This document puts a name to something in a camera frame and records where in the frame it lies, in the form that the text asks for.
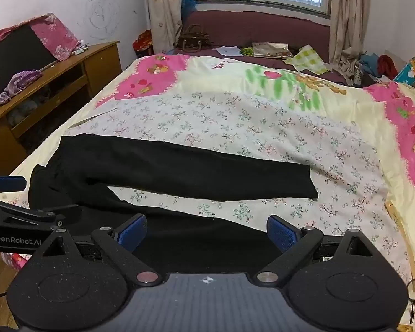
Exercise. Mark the brown handbag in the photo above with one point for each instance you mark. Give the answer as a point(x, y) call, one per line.
point(192, 43)

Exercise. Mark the blue plastic bag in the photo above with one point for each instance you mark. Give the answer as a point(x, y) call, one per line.
point(187, 7)

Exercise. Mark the television with pink cover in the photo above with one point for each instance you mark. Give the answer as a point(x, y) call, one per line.
point(55, 38)

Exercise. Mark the green checkered bag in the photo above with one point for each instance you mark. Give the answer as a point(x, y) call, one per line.
point(307, 58)

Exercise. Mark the purple cloth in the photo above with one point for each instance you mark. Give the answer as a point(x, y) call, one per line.
point(20, 77)

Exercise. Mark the black pants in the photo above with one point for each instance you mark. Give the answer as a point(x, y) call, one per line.
point(176, 169)

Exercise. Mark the wooden cabinet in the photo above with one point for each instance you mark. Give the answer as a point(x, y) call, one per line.
point(100, 58)

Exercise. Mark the black television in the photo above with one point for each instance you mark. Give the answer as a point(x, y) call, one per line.
point(17, 58)

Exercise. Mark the pink yellow cartoon printed blanket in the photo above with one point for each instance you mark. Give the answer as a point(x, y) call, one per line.
point(207, 76)

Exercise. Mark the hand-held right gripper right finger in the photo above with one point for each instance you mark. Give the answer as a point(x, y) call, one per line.
point(282, 235)

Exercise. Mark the curved wooden stick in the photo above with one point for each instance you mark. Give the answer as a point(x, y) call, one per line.
point(406, 245)

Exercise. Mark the beige curtain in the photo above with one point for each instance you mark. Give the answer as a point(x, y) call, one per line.
point(347, 17)
point(164, 13)

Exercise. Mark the blue cloth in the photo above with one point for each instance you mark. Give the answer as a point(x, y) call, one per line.
point(368, 63)

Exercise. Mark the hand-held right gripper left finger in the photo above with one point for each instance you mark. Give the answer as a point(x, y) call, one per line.
point(133, 231)

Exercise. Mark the maroon window seat cover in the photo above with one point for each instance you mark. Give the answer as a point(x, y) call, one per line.
point(256, 27)

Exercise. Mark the colourful cartoon box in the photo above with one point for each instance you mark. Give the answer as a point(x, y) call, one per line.
point(411, 71)

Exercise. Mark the white paper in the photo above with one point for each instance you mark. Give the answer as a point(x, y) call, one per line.
point(228, 51)

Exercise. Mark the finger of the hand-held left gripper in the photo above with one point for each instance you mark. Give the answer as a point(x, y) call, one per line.
point(34, 213)
point(8, 184)

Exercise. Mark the red patterned bag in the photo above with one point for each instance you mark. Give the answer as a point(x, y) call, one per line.
point(143, 43)

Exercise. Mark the red cloth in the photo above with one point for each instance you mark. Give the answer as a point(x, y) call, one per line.
point(387, 65)

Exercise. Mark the white floral bedsheet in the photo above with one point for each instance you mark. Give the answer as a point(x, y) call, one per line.
point(262, 131)

